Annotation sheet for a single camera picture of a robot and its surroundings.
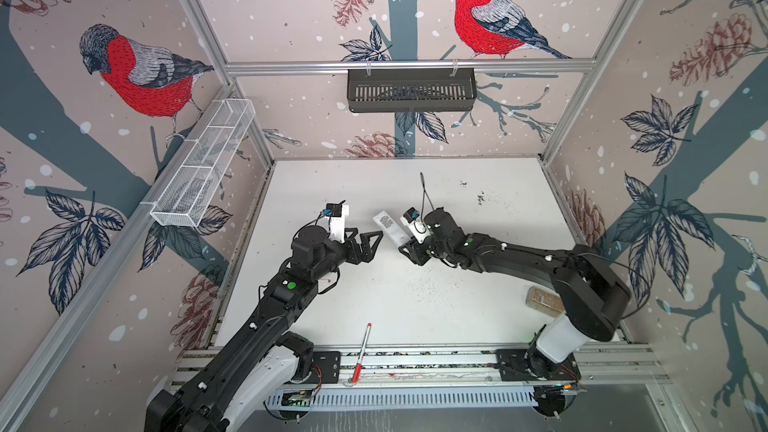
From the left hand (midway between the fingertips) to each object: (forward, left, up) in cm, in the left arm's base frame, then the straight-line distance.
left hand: (369, 232), depth 73 cm
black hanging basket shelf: (+57, -11, +5) cm, 58 cm away
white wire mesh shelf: (+18, +45, +7) cm, 49 cm away
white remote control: (+8, -6, -12) cm, 16 cm away
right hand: (+4, -9, -14) cm, 18 cm away
